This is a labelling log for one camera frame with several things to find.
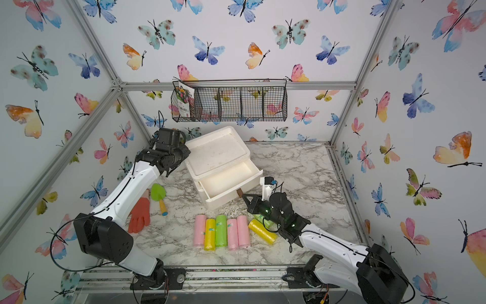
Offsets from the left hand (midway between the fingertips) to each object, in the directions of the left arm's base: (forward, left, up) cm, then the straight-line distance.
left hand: (188, 149), depth 83 cm
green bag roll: (-28, -13, -22) cm, 38 cm away
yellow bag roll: (-34, -9, -22) cm, 41 cm away
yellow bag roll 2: (-26, -29, -23) cm, 46 cm away
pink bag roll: (-29, -19, -23) cm, 42 cm away
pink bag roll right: (-28, -23, -22) cm, 43 cm away
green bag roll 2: (-25, -35, -24) cm, 49 cm away
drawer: (-14, -15, -8) cm, 23 cm away
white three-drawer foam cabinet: (-6, -14, -2) cm, 15 cm away
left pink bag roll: (-27, -4, -23) cm, 36 cm away
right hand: (-20, -24, -5) cm, 32 cm away
